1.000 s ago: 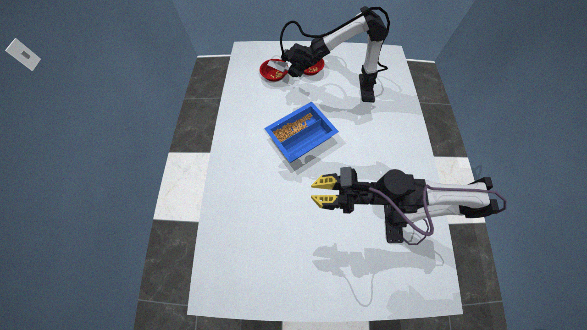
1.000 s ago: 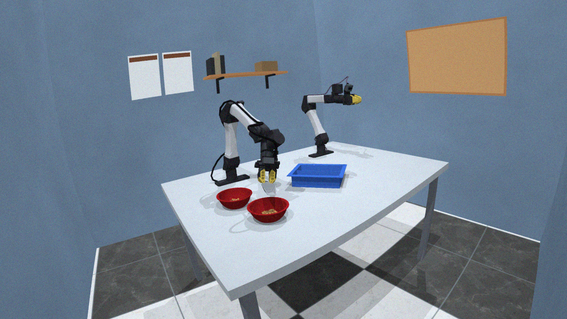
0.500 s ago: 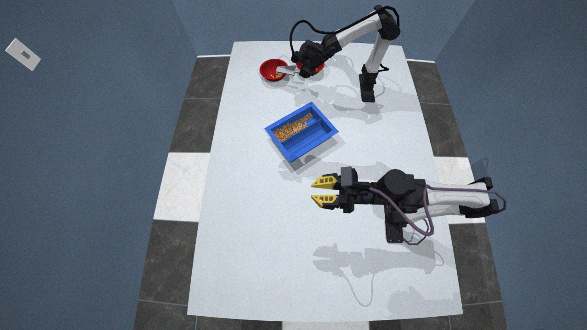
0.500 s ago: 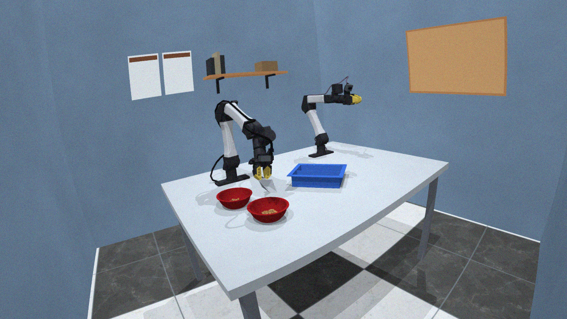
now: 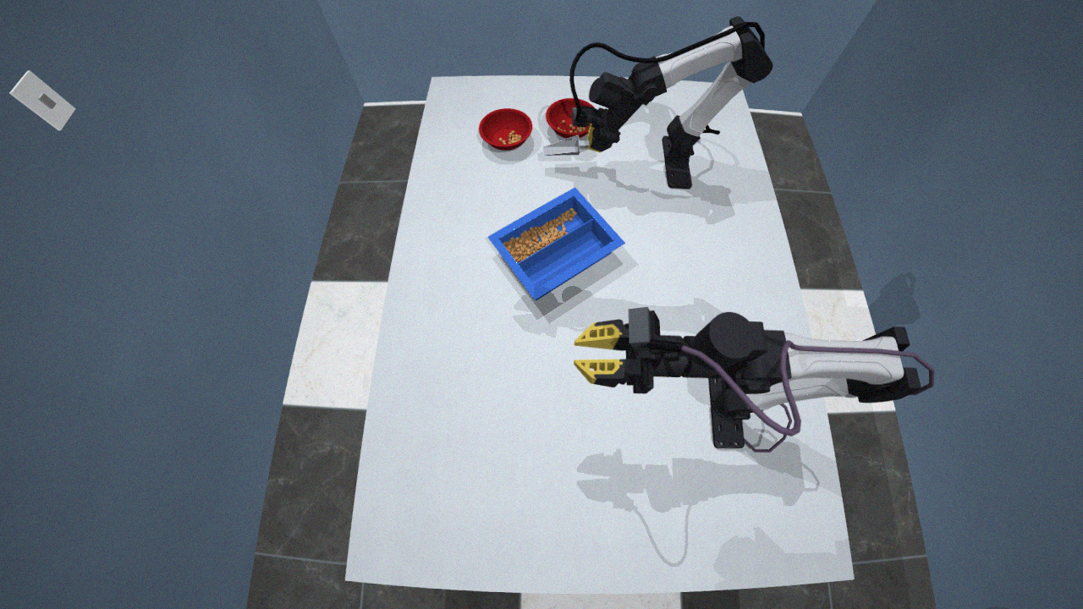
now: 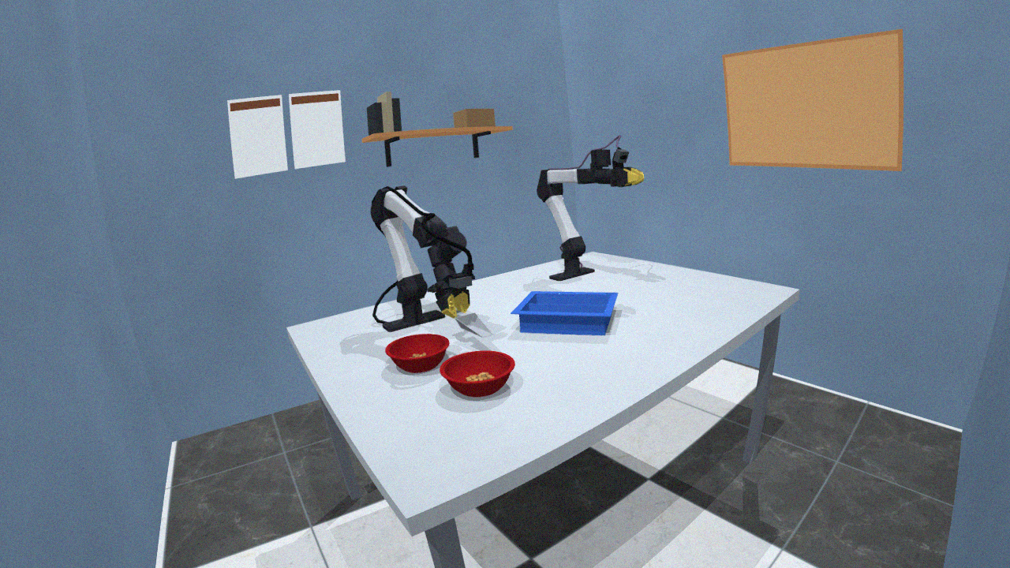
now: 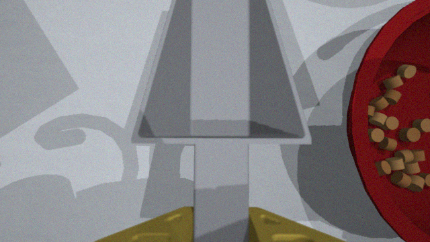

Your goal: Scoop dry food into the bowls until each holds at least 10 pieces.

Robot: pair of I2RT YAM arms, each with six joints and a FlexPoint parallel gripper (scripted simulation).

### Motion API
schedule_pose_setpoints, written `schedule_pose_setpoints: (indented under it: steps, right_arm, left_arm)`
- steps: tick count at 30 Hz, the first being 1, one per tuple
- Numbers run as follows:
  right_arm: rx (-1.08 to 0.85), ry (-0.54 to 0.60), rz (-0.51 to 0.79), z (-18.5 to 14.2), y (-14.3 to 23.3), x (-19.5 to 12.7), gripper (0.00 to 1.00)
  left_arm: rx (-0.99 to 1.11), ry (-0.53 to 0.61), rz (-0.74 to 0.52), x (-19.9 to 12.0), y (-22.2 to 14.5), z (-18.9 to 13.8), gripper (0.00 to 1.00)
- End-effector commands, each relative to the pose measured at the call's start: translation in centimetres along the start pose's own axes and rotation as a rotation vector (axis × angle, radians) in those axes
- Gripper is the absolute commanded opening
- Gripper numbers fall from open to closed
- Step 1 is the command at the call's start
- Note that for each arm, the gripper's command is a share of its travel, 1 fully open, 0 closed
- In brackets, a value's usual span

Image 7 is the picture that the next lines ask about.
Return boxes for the grey scoop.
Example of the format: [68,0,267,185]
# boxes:
[132,0,312,242]

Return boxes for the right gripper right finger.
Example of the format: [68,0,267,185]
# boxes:
[249,207,346,242]

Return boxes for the red bowl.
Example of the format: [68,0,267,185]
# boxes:
[347,0,430,242]

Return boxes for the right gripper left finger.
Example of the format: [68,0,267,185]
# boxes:
[94,206,194,242]

